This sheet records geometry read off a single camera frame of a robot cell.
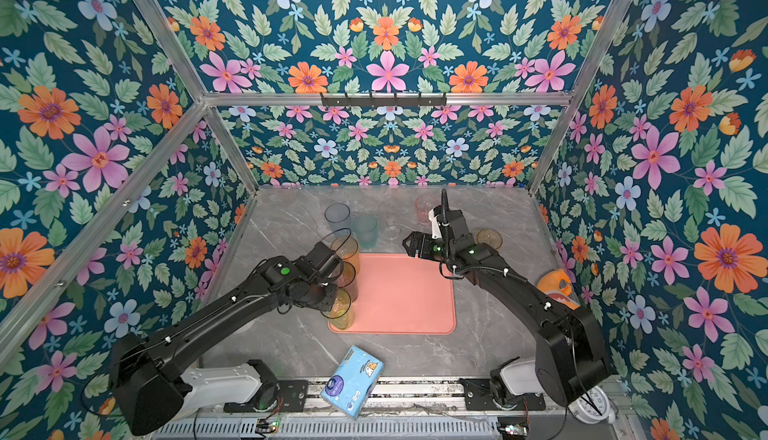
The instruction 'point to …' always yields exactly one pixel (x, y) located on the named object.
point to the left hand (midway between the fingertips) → (334, 296)
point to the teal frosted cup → (366, 226)
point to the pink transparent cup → (424, 203)
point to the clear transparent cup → (389, 214)
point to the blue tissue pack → (352, 382)
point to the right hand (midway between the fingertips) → (415, 241)
